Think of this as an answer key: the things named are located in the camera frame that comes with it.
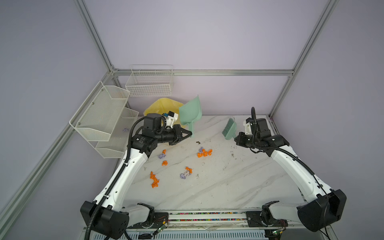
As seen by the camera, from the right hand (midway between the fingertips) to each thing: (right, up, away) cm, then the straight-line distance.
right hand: (233, 138), depth 79 cm
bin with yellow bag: (-43, +21, +20) cm, 52 cm away
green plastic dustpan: (-23, +13, -2) cm, 27 cm away
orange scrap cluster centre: (-16, -11, +20) cm, 28 cm away
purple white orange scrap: (-25, -21, +10) cm, 34 cm away
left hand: (-23, +3, -12) cm, 26 cm away
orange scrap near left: (-44, -27, +7) cm, 53 cm away
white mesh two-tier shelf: (-74, +10, +5) cm, 75 cm away
